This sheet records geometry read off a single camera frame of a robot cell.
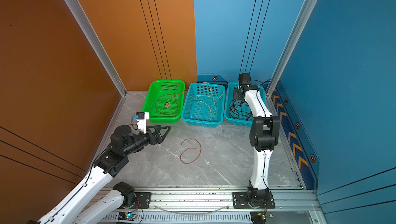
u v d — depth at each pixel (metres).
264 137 0.56
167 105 1.12
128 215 0.71
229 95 1.05
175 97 1.16
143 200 0.74
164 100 1.15
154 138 0.62
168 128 0.67
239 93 0.73
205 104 1.09
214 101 1.12
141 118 0.63
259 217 0.70
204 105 1.09
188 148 0.91
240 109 1.09
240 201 0.72
